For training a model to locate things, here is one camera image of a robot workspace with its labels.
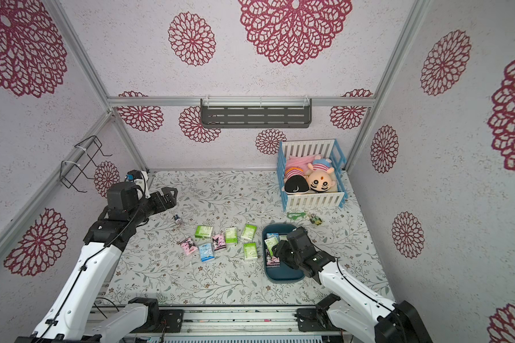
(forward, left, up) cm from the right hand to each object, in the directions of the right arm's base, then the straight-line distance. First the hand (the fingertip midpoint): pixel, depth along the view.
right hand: (278, 253), depth 84 cm
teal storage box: (-8, -2, +1) cm, 8 cm away
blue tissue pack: (+9, +2, -3) cm, 10 cm away
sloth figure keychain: (+19, -18, -5) cm, 27 cm away
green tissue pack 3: (+10, +33, -3) cm, 35 cm away
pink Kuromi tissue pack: (-2, +2, -3) cm, 5 cm away
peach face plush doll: (+36, -20, +7) cm, 42 cm away
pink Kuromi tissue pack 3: (+3, +37, -2) cm, 37 cm away
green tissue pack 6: (+2, +11, -3) cm, 12 cm away
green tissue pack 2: (+4, +3, 0) cm, 5 cm away
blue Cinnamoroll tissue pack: (+1, +29, -2) cm, 29 cm away
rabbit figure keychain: (+16, +46, -2) cm, 48 cm away
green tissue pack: (+8, -2, -3) cm, 9 cm away
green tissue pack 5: (+11, +13, -4) cm, 17 cm away
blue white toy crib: (+53, -27, +9) cm, 60 cm away
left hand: (+10, +39, +23) cm, 47 cm away
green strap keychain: (+22, -12, -7) cm, 26 cm away
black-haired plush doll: (+29, -8, +9) cm, 31 cm away
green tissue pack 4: (+9, +20, -2) cm, 22 cm away
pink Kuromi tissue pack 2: (+5, +25, -2) cm, 25 cm away
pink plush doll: (+49, -12, +3) cm, 51 cm away
